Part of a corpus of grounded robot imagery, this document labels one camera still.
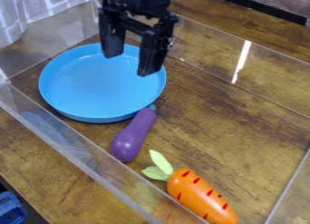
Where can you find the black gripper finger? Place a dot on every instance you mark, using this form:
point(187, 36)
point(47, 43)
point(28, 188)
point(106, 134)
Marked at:
point(111, 33)
point(157, 42)

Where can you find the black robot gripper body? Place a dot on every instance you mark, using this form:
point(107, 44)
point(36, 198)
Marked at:
point(137, 16)

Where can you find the purple toy eggplant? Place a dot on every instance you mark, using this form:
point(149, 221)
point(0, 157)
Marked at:
point(129, 140)

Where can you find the blue round tray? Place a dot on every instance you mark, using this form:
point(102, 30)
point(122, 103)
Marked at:
point(99, 90)

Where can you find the white curtain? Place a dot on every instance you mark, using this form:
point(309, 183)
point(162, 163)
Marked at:
point(18, 13)

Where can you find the dark wooden furniture edge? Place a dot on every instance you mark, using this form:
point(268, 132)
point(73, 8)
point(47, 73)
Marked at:
point(269, 10)

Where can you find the orange toy carrot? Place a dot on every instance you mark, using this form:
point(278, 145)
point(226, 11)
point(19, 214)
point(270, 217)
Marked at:
point(191, 191)

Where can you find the blue plastic object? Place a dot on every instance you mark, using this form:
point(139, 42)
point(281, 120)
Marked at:
point(12, 212)

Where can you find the clear acrylic enclosure wall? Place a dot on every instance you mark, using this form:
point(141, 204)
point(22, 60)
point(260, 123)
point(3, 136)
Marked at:
point(233, 121)

